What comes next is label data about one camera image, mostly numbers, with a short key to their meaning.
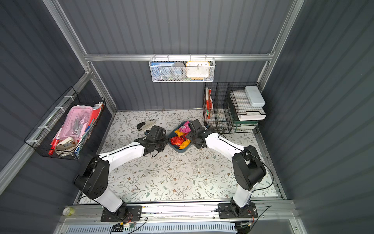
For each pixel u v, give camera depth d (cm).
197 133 69
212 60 89
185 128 99
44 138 63
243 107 94
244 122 98
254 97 97
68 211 75
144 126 106
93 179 45
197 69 89
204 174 87
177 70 91
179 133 99
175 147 92
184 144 94
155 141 70
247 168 47
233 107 109
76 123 72
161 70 92
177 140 98
